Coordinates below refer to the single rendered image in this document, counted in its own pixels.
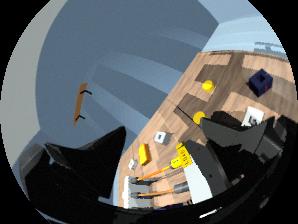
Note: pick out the yellow flat disc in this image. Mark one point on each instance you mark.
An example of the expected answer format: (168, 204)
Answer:
(196, 117)
(208, 86)

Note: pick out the orange rectangular bar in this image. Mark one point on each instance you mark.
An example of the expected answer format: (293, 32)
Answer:
(144, 154)

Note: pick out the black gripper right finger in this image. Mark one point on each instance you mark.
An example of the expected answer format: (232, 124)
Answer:
(234, 145)

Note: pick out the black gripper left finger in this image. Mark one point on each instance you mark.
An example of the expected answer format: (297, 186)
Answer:
(95, 163)

